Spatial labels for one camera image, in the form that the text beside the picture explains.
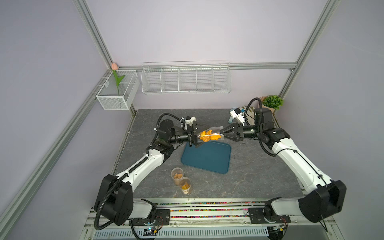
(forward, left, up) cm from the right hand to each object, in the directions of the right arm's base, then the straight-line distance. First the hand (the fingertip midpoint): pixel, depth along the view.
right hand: (220, 134), depth 69 cm
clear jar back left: (-8, +23, -27) cm, 37 cm away
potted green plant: (+39, -43, -16) cm, 60 cm away
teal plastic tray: (+5, 0, -32) cm, 32 cm away
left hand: (-2, +5, +2) cm, 6 cm away
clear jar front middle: (-14, +18, -26) cm, 34 cm away
